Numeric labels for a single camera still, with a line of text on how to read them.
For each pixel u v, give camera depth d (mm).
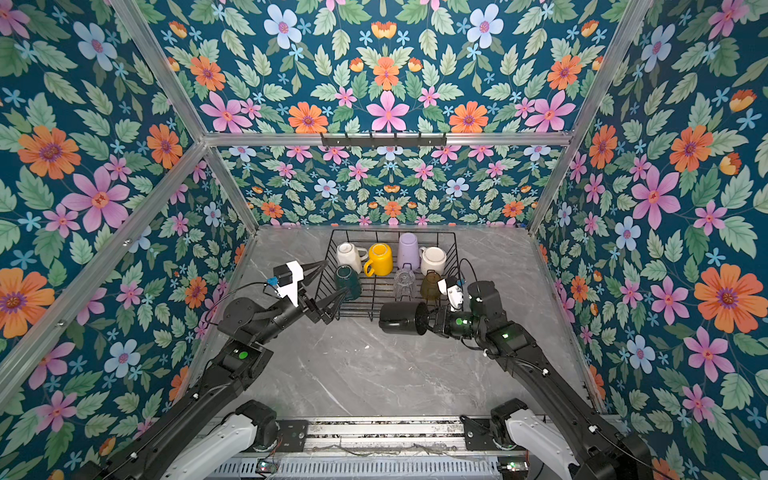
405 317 663
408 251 966
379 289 1005
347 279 904
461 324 641
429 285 937
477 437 730
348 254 956
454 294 704
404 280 929
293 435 737
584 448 404
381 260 963
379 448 721
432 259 978
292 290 558
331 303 586
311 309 585
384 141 930
